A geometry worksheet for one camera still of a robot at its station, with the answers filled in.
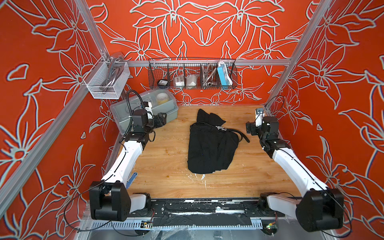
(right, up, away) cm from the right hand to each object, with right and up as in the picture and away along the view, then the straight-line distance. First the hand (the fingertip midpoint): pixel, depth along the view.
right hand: (254, 119), depth 81 cm
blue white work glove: (-70, -35, +1) cm, 78 cm away
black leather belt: (-13, -7, +18) cm, 24 cm away
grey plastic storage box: (-54, +11, +14) cm, 57 cm away
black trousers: (-23, -17, +7) cm, 29 cm away
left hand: (-51, +3, 0) cm, 51 cm away
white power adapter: (-43, +25, +11) cm, 50 cm away
